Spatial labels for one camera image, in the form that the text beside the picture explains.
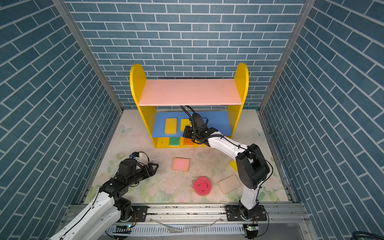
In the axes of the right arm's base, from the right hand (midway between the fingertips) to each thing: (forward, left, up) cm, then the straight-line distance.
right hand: (182, 130), depth 88 cm
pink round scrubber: (-27, -14, -14) cm, 33 cm away
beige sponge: (-23, -29, -18) cm, 42 cm away
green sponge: (0, +7, -13) cm, 15 cm away
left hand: (-21, +13, -9) cm, 26 cm away
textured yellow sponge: (+3, +8, 0) cm, 8 cm away
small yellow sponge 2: (-13, -32, -14) cm, 37 cm away
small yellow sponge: (+6, 0, -1) cm, 6 cm away
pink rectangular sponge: (-15, 0, -14) cm, 21 cm away
